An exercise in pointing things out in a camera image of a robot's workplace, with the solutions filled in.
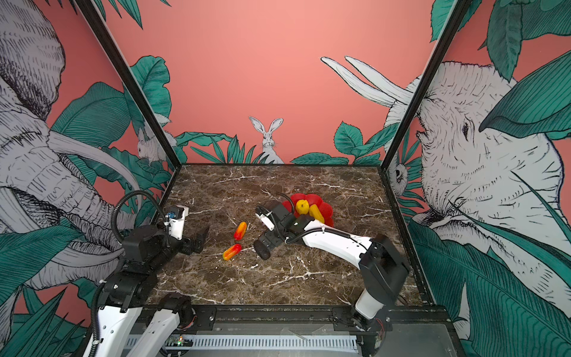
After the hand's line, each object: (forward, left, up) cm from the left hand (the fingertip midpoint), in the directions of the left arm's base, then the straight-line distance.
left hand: (193, 220), depth 70 cm
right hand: (+4, -23, -13) cm, 27 cm away
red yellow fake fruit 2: (-1, -8, -23) cm, 24 cm away
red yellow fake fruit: (+8, -10, -23) cm, 27 cm away
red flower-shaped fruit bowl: (+17, -48, -23) cm, 56 cm away
